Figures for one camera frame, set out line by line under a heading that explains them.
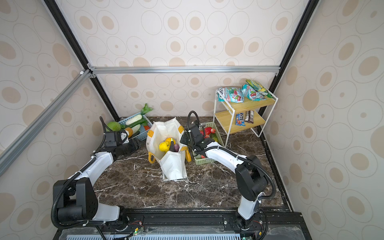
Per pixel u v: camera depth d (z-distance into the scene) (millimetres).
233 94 831
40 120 615
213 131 1039
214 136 1031
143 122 1102
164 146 922
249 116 972
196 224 749
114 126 990
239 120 960
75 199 427
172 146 946
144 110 1124
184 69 921
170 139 975
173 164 837
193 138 659
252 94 794
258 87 790
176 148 950
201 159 893
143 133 1020
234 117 797
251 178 465
